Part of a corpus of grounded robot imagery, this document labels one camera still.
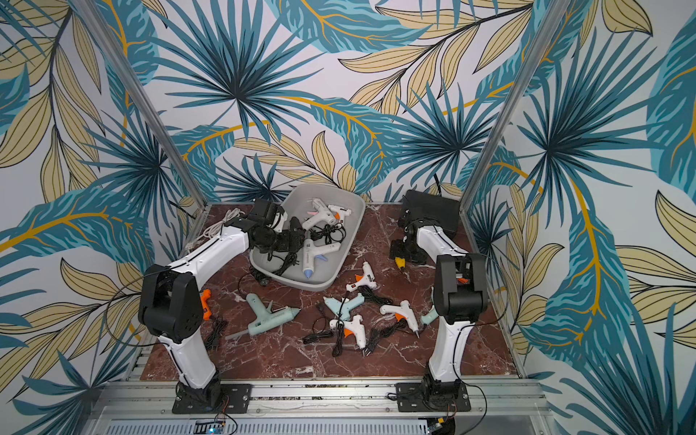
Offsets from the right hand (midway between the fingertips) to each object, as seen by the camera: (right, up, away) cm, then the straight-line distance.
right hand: (405, 256), depth 99 cm
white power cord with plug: (-74, +10, +8) cm, 75 cm away
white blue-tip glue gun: (-35, +2, +1) cm, 35 cm away
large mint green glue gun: (-47, -18, -15) cm, 52 cm away
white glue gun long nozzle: (-3, -17, -11) cm, 21 cm away
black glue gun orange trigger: (-37, +8, -16) cm, 41 cm away
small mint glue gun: (-23, -16, -11) cm, 30 cm away
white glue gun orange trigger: (-20, -21, -14) cm, 32 cm away
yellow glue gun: (-2, -2, -1) cm, 3 cm away
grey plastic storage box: (-34, +10, +10) cm, 37 cm away
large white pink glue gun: (-30, +16, +11) cm, 36 cm away
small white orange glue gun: (-24, +17, +15) cm, 33 cm away
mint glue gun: (+5, -19, -11) cm, 23 cm away
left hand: (-40, +4, -8) cm, 41 cm away
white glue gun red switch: (-14, -7, -4) cm, 16 cm away
